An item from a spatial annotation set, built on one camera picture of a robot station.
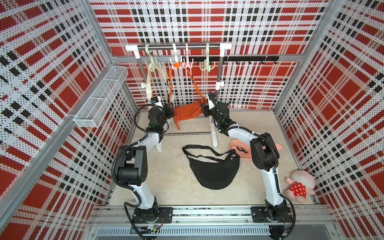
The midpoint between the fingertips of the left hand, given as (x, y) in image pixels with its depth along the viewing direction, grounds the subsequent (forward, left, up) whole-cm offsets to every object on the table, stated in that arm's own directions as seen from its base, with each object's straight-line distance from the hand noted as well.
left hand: (173, 102), depth 91 cm
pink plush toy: (-42, -71, -19) cm, 85 cm away
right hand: (+3, -19, 0) cm, 20 cm away
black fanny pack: (-34, -25, -23) cm, 48 cm away
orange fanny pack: (+2, -5, -8) cm, 10 cm away
